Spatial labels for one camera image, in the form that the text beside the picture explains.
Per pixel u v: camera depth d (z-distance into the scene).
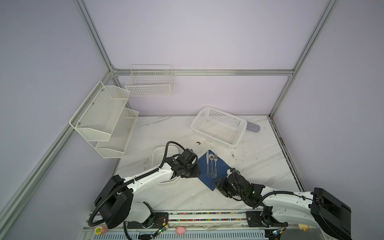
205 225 0.73
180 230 0.70
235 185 0.62
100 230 0.67
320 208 0.42
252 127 1.10
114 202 0.41
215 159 0.96
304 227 0.67
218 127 1.13
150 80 0.96
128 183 0.44
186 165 0.66
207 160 0.96
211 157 0.96
